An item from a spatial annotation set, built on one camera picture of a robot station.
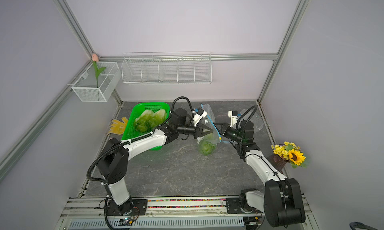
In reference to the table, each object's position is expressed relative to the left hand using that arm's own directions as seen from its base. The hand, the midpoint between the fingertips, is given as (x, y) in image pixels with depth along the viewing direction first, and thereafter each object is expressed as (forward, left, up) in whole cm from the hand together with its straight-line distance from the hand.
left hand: (212, 132), depth 75 cm
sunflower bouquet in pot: (-15, -30, +3) cm, 34 cm away
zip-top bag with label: (-3, 0, +1) cm, 3 cm away
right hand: (+6, 0, 0) cm, 6 cm away
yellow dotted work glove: (+23, +63, -23) cm, 71 cm away
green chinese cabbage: (+19, +40, -14) cm, 47 cm away
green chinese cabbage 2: (+23, +32, -14) cm, 42 cm away
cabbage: (0, +2, -17) cm, 18 cm away
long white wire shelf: (+48, +25, +7) cm, 55 cm away
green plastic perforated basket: (+16, +51, -18) cm, 57 cm away
